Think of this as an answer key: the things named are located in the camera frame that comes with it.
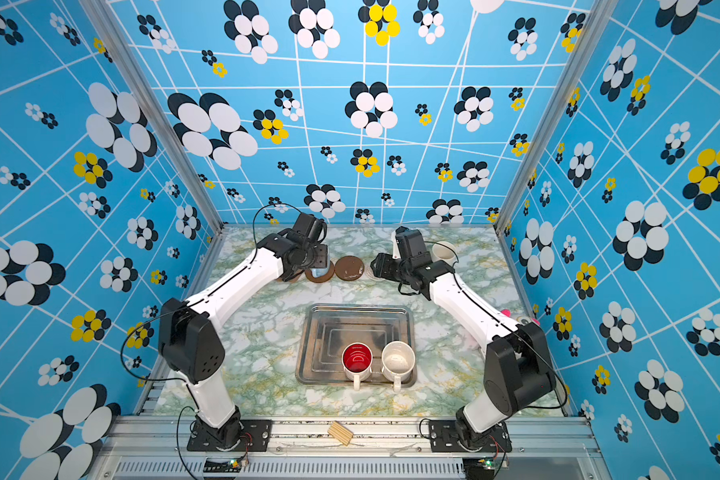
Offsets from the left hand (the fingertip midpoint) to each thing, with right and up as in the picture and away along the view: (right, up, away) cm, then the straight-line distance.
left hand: (320, 255), depth 89 cm
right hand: (+18, -3, -2) cm, 18 cm away
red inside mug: (+11, -30, -4) cm, 32 cm away
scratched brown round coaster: (+7, -5, +17) cm, 19 cm away
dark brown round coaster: (-2, -9, +14) cm, 16 cm away
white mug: (+23, -30, -4) cm, 38 cm away
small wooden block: (+7, -44, -15) cm, 47 cm away
